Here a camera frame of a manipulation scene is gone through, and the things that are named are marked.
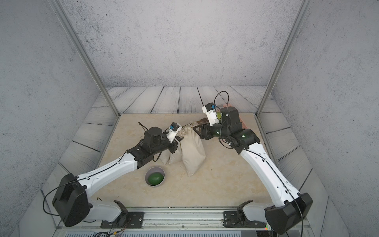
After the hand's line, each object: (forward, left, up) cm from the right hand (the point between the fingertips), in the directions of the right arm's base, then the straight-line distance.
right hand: (198, 126), depth 69 cm
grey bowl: (-9, +25, -27) cm, 38 cm away
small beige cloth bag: (0, +18, -30) cm, 35 cm away
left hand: (+2, +8, -10) cm, 13 cm away
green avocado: (-14, +24, -28) cm, 39 cm away
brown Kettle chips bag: (+32, -3, -31) cm, 44 cm away
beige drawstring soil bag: (-1, +3, -17) cm, 17 cm away
